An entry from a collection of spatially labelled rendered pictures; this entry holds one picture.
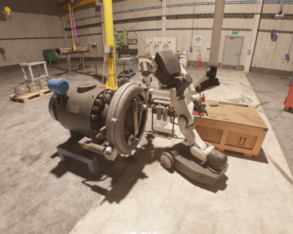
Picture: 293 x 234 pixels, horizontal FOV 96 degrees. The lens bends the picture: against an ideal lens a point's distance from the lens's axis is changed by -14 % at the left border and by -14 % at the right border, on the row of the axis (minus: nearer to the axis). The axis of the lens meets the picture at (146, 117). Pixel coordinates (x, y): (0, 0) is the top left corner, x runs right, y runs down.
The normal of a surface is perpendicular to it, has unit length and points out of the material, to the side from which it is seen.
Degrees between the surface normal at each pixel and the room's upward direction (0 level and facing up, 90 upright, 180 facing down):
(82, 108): 59
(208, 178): 90
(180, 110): 90
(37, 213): 0
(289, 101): 90
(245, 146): 90
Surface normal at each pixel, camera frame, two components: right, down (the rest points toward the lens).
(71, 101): -0.28, -0.30
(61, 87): 0.93, 0.16
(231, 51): -0.48, 0.38
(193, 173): -0.66, 0.33
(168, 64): 0.39, -0.17
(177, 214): 0.00, -0.90
